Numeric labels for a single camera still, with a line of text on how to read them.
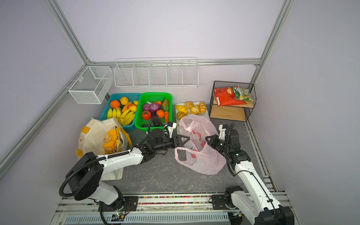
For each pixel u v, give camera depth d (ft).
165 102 3.80
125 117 3.44
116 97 3.70
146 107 3.60
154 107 3.56
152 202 2.48
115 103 3.57
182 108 3.76
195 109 3.67
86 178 1.42
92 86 3.19
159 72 3.22
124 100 3.67
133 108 3.52
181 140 2.37
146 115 3.44
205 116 3.66
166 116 3.57
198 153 2.37
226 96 3.18
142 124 3.41
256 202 1.44
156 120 3.52
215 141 2.30
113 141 2.77
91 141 2.73
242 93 3.16
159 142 2.15
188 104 3.79
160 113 3.52
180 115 3.56
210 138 2.54
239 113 3.93
